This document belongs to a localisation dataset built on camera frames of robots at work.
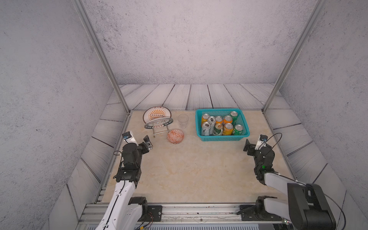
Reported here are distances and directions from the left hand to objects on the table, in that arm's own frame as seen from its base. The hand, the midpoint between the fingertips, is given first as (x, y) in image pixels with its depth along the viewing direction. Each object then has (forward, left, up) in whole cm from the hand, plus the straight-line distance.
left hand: (142, 138), depth 80 cm
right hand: (+2, -66, -7) cm, 66 cm away
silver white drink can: (+13, -37, -7) cm, 39 cm away
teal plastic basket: (+22, -63, -12) cm, 68 cm away
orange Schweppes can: (+13, -52, -10) cm, 54 cm away
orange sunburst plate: (+24, -3, -4) cm, 25 cm away
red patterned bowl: (+14, -16, -18) cm, 28 cm away
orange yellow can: (+22, -37, -9) cm, 44 cm away
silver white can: (+18, -41, -6) cm, 45 cm away
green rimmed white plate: (+19, -6, -9) cm, 22 cm away
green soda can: (+11, -58, -10) cm, 60 cm away
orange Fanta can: (+21, -47, -9) cm, 52 cm away
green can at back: (+25, -58, -9) cm, 64 cm away
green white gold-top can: (+13, -45, -10) cm, 48 cm away
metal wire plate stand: (+21, -4, -19) cm, 29 cm away
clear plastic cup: (+28, -22, -16) cm, 39 cm away
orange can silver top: (+21, -53, -10) cm, 58 cm away
